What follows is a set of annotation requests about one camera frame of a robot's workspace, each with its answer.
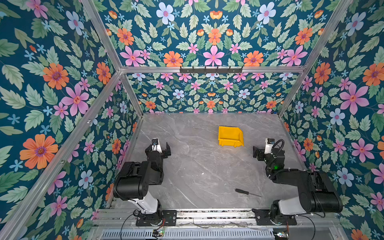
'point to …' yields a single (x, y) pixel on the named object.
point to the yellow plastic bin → (230, 136)
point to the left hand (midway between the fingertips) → (159, 140)
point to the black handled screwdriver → (245, 192)
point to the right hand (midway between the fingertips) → (262, 146)
